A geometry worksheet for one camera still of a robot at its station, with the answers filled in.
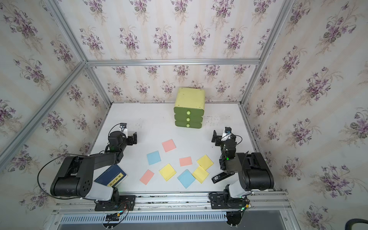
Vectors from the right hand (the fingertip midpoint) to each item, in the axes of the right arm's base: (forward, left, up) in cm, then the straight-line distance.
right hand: (224, 131), depth 90 cm
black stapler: (-26, +4, -6) cm, 27 cm away
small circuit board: (-45, +60, -12) cm, 76 cm away
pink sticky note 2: (-16, +24, -10) cm, 31 cm away
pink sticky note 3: (-26, +47, -10) cm, 55 cm away
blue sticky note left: (-14, +45, -11) cm, 49 cm away
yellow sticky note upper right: (-16, +12, -11) cm, 23 cm away
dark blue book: (-27, +66, -8) cm, 72 cm away
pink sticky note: (-5, +36, -11) cm, 38 cm away
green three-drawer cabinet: (+10, +23, +11) cm, 27 cm away
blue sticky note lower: (-26, +24, -10) cm, 37 cm away
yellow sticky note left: (-23, +35, -10) cm, 43 cm away
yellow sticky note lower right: (-23, +15, -11) cm, 30 cm away
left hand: (-1, +62, -2) cm, 62 cm away
